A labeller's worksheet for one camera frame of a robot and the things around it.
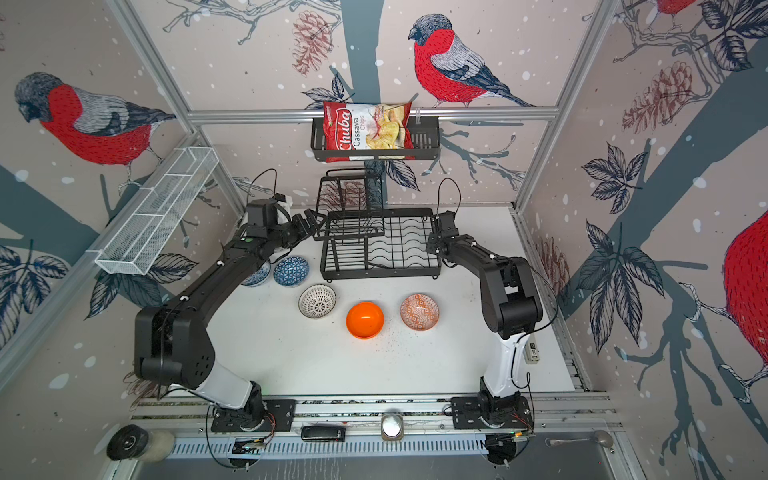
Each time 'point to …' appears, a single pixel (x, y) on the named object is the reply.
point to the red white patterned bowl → (419, 312)
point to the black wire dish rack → (361, 240)
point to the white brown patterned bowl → (317, 301)
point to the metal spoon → (603, 438)
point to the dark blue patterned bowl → (291, 271)
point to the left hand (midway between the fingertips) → (318, 222)
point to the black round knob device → (137, 442)
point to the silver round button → (392, 426)
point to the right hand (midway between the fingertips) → (434, 246)
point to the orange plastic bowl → (365, 320)
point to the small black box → (323, 433)
